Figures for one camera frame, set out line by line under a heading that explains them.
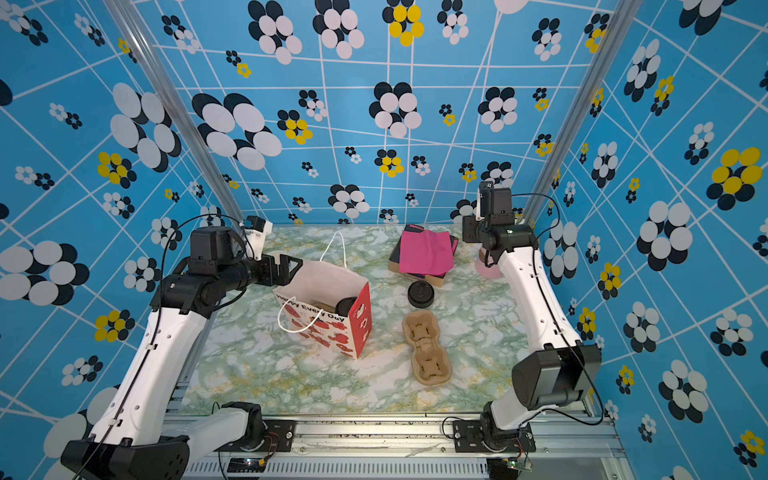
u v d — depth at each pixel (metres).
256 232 0.61
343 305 0.81
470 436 0.73
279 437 0.73
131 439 0.37
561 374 0.41
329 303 0.91
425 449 0.72
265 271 0.61
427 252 1.05
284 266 0.62
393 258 1.04
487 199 0.60
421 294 0.96
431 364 0.83
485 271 1.08
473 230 0.70
